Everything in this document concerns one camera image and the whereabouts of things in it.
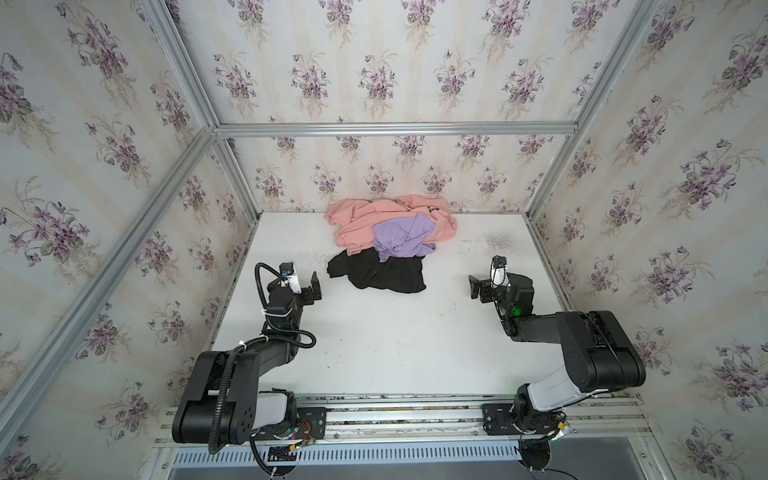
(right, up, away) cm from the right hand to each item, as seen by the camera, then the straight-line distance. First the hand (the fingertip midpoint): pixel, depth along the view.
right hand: (484, 276), depth 94 cm
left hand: (-58, +2, -6) cm, 58 cm away
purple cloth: (-25, +13, +10) cm, 30 cm away
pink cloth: (-43, +20, +19) cm, 51 cm away
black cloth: (-39, +2, +7) cm, 39 cm away
